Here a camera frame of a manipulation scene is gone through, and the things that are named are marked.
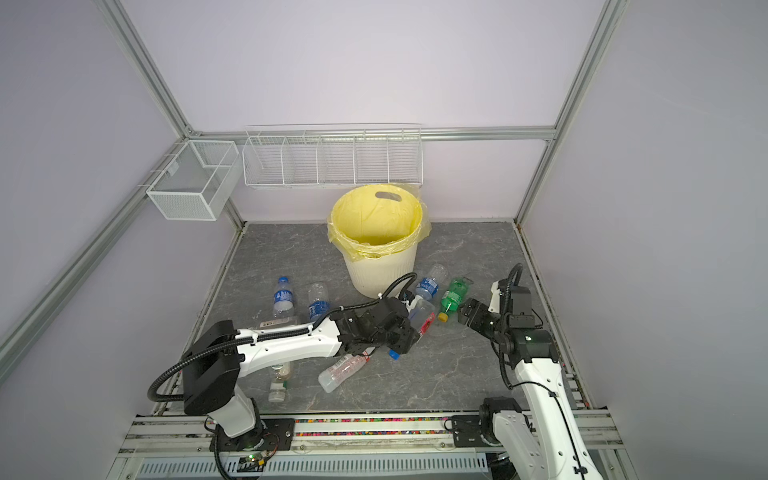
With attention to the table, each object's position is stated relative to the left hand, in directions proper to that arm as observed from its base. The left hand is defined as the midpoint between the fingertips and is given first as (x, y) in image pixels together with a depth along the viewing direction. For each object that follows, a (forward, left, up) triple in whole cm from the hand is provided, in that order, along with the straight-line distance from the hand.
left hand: (411, 338), depth 79 cm
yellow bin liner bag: (+39, +7, +6) cm, 40 cm away
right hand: (+3, -17, +5) cm, 18 cm away
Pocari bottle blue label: (+15, +27, -5) cm, 32 cm away
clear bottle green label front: (-8, +36, -7) cm, 38 cm away
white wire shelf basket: (+56, +19, +20) cm, 63 cm away
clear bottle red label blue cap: (+6, -4, +1) cm, 7 cm away
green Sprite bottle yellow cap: (+14, -15, -6) cm, 22 cm away
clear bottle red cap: (-6, +19, -5) cm, 21 cm away
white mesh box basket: (+46, +66, +18) cm, 82 cm away
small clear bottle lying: (+10, +40, -6) cm, 42 cm away
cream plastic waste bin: (+18, +10, +2) cm, 21 cm away
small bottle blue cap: (+18, +39, -7) cm, 44 cm away
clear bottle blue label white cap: (+18, -8, -4) cm, 20 cm away
